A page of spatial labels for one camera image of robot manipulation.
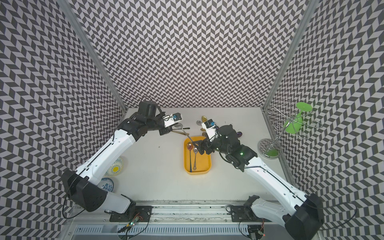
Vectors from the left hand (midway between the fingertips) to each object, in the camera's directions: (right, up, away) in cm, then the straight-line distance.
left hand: (174, 121), depth 76 cm
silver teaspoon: (+12, -1, +33) cm, 35 cm away
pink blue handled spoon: (+7, -17, +20) cm, 27 cm away
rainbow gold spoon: (+16, +2, +35) cm, 39 cm away
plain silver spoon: (+3, -2, -1) cm, 4 cm away
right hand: (+13, -10, -4) cm, 17 cm away
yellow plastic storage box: (+15, -25, +15) cm, 33 cm away
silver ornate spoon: (+10, -19, +18) cm, 28 cm away
